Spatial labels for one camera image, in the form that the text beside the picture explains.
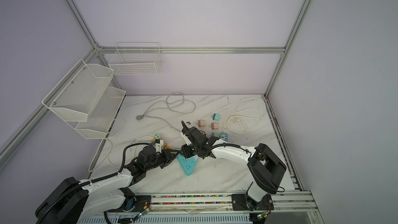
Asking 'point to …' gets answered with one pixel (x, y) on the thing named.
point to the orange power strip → (166, 146)
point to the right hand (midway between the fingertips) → (180, 152)
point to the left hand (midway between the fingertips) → (178, 154)
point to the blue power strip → (224, 136)
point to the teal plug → (216, 117)
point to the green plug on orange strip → (157, 136)
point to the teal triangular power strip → (187, 164)
